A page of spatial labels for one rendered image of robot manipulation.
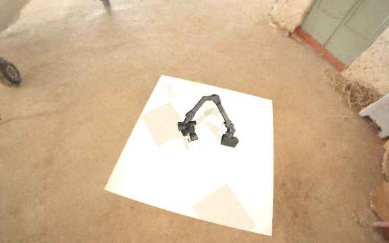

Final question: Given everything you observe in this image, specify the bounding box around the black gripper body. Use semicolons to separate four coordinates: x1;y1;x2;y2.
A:
187;128;198;141

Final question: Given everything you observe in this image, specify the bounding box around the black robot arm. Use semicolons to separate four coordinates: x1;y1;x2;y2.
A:
178;94;236;140

